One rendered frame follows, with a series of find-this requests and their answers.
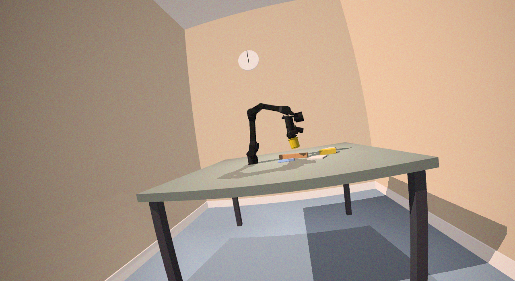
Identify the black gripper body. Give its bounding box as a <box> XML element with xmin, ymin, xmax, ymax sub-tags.
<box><xmin>286</xmin><ymin>123</ymin><xmax>298</xmax><ymax>137</ymax></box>

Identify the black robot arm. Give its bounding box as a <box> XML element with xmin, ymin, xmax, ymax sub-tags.
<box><xmin>246</xmin><ymin>103</ymin><xmax>304</xmax><ymax>165</ymax></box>

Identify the orange flat bar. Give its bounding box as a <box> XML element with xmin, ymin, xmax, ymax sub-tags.
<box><xmin>279</xmin><ymin>152</ymin><xmax>308</xmax><ymax>159</ymax></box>

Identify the yellow block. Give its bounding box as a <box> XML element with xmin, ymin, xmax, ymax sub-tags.
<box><xmin>319</xmin><ymin>148</ymin><xmax>336</xmax><ymax>155</ymax></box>

